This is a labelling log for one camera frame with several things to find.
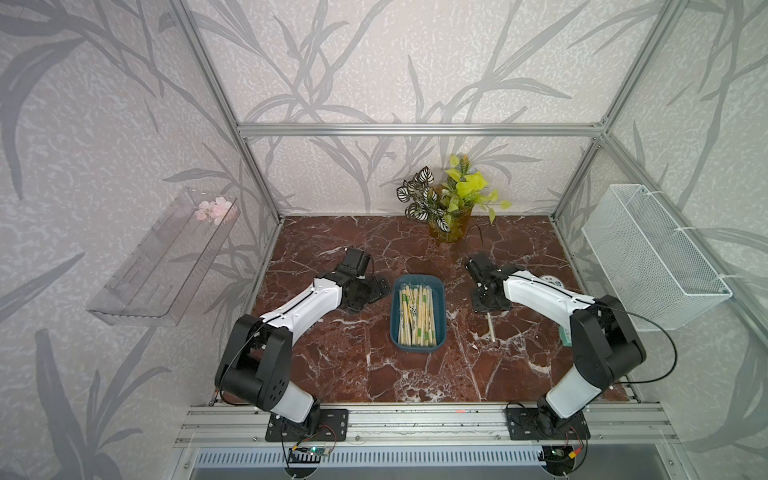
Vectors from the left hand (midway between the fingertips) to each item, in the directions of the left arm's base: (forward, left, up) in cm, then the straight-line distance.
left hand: (382, 295), depth 89 cm
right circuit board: (-39, -44, -9) cm, 60 cm away
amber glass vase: (+38, -29, -8) cm, 48 cm away
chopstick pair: (-8, -33, -5) cm, 34 cm away
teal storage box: (+5, -17, -3) cm, 18 cm away
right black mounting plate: (-32, -37, -6) cm, 50 cm away
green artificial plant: (+31, -25, +14) cm, 41 cm away
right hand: (0, -32, -4) cm, 32 cm away
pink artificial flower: (+10, +41, +25) cm, 49 cm away
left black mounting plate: (-33, +14, -6) cm, 36 cm away
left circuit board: (-38, +17, -10) cm, 43 cm away
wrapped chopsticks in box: (-6, -10, -7) cm, 14 cm away
